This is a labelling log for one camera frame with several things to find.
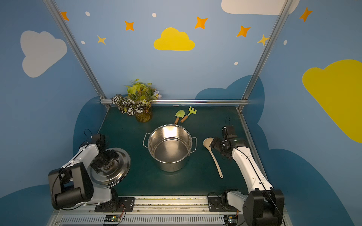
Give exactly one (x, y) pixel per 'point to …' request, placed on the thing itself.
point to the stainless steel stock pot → (170, 145)
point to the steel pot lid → (112, 172)
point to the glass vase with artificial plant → (138, 101)
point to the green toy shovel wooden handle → (179, 113)
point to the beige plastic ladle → (207, 143)
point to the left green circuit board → (112, 218)
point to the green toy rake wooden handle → (192, 111)
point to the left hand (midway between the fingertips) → (109, 161)
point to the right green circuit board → (231, 220)
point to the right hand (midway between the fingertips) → (219, 146)
